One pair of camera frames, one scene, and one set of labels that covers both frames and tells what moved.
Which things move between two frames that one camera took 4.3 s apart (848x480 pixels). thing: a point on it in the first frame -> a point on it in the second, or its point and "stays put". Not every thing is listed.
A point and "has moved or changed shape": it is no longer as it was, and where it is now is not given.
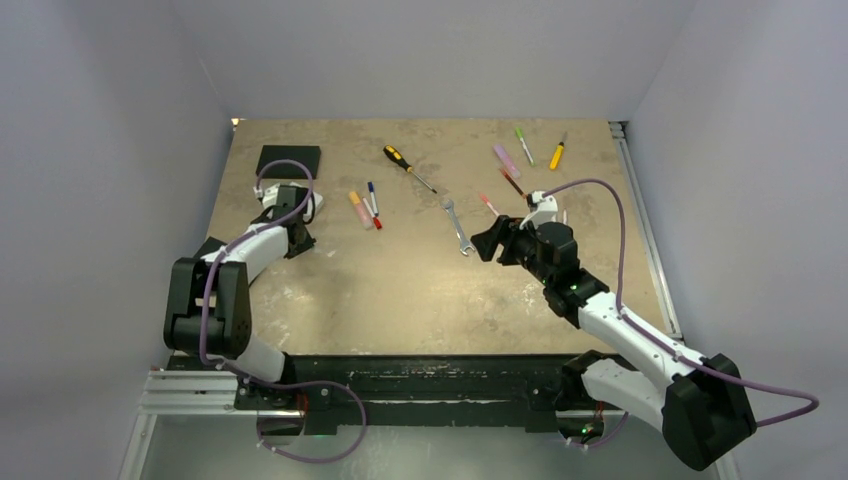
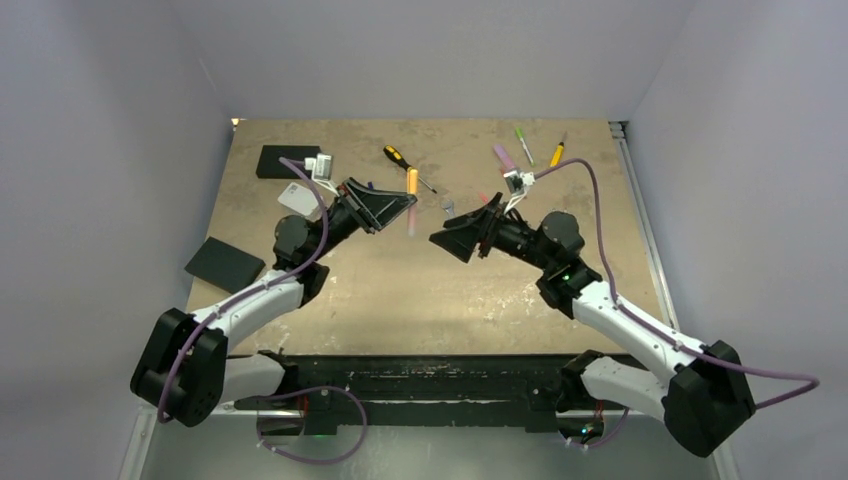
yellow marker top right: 558,153 stays put
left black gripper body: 301,248 -> 350,213
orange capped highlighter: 356,199 has moved or changed shape
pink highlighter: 507,161 stays put
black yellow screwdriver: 398,158 stays put
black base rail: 431,392 stays put
